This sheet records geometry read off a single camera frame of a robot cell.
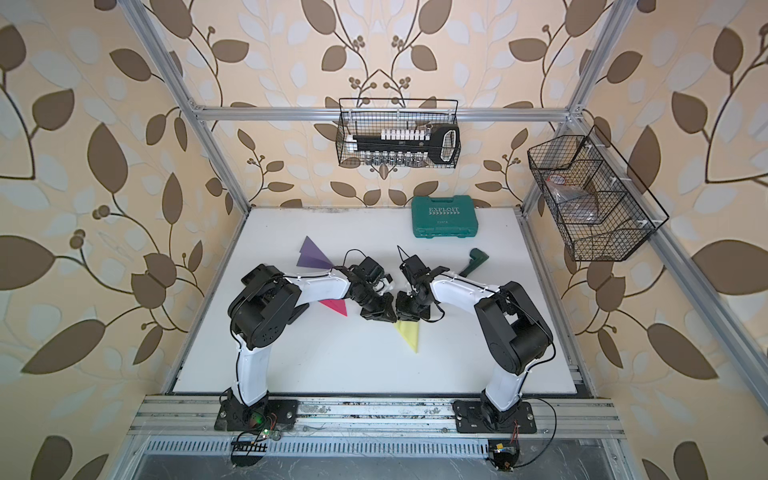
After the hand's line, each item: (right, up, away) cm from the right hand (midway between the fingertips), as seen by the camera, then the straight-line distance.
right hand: (399, 316), depth 90 cm
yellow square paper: (+3, -3, -4) cm, 6 cm away
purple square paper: (-31, +18, +15) cm, 39 cm away
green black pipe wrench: (+26, +15, +12) cm, 33 cm away
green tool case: (+17, +32, +22) cm, 42 cm away
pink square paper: (-19, +4, +1) cm, 20 cm away
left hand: (-1, +1, 0) cm, 1 cm away
